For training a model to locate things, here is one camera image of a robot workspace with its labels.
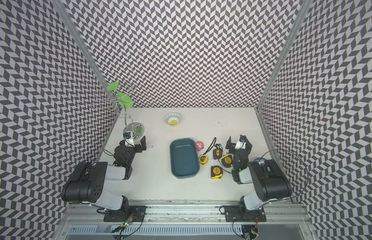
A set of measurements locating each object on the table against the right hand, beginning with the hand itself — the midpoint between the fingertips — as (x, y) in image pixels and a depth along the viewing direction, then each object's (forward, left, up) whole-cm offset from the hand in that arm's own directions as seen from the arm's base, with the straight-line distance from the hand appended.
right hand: (238, 140), depth 90 cm
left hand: (+2, +62, +1) cm, 62 cm away
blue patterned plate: (-11, -12, -5) cm, 17 cm away
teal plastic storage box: (-8, +33, -8) cm, 35 cm away
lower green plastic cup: (+18, +68, +17) cm, 73 cm away
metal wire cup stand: (+13, +71, +22) cm, 75 cm away
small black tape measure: (-5, +12, -6) cm, 15 cm away
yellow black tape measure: (-11, +7, -6) cm, 14 cm away
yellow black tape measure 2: (-17, +14, -6) cm, 23 cm away
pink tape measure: (+1, +23, -7) cm, 25 cm away
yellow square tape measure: (-9, +21, -6) cm, 24 cm away
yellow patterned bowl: (+24, +43, -7) cm, 50 cm away
